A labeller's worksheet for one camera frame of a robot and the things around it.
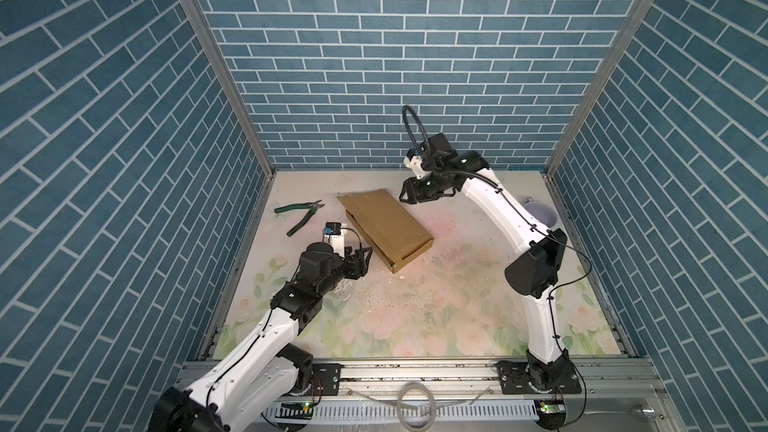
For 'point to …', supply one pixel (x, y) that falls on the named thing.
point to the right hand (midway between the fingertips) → (399, 199)
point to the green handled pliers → (312, 206)
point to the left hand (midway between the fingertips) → (360, 246)
